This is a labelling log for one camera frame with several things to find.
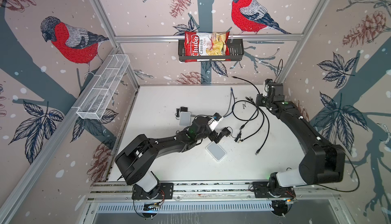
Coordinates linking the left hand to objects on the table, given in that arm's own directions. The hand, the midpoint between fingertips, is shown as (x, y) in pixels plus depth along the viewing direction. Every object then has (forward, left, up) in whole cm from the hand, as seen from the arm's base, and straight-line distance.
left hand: (221, 126), depth 81 cm
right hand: (+15, -22, +6) cm, 27 cm away
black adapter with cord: (+21, +24, -13) cm, 34 cm away
